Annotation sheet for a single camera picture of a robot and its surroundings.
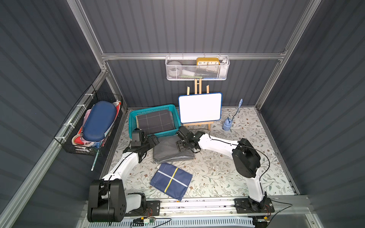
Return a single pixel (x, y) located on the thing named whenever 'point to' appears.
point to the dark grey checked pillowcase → (156, 122)
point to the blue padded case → (99, 119)
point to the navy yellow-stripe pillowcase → (171, 180)
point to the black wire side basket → (72, 126)
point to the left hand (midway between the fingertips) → (152, 141)
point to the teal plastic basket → (132, 120)
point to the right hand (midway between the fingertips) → (184, 143)
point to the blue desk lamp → (227, 123)
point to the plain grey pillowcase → (167, 151)
